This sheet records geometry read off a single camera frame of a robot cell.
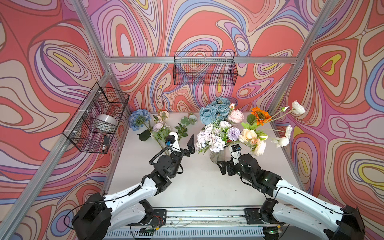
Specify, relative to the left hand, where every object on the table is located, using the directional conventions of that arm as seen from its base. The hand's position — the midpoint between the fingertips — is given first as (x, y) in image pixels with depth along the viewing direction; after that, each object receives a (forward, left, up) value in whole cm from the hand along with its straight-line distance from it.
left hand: (187, 134), depth 70 cm
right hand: (-7, -20, -17) cm, 27 cm away
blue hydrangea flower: (+31, +37, -22) cm, 53 cm away
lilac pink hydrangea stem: (-4, -9, +1) cm, 10 cm away
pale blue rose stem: (+24, +5, -28) cm, 37 cm away
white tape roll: (+4, +39, +4) cm, 40 cm away
